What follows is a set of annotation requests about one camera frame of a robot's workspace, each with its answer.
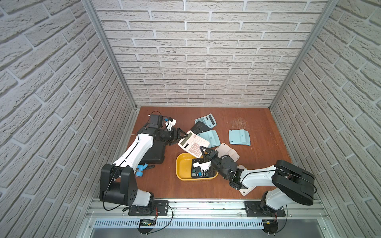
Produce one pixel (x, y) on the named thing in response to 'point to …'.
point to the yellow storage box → (183, 164)
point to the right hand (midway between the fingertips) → (205, 144)
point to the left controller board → (147, 222)
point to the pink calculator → (192, 143)
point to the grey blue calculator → (208, 120)
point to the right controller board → (270, 225)
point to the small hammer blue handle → (139, 170)
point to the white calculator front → (246, 191)
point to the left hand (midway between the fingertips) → (180, 133)
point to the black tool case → (156, 154)
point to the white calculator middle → (224, 149)
